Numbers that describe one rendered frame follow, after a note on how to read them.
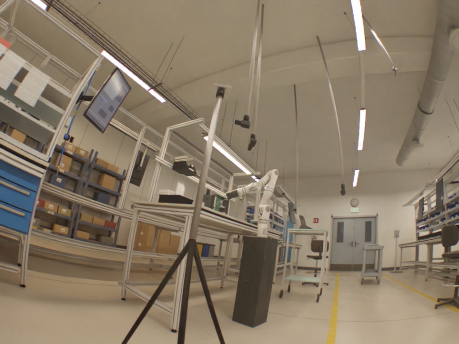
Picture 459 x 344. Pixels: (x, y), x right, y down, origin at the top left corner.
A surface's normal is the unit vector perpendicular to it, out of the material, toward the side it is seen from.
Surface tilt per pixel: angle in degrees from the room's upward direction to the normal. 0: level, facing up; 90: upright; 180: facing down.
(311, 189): 90
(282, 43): 180
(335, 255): 90
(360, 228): 90
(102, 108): 101
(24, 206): 90
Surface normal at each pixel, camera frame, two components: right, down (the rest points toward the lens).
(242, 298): -0.62, -0.35
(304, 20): -0.14, 0.93
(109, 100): 0.94, 0.27
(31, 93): 0.87, -0.05
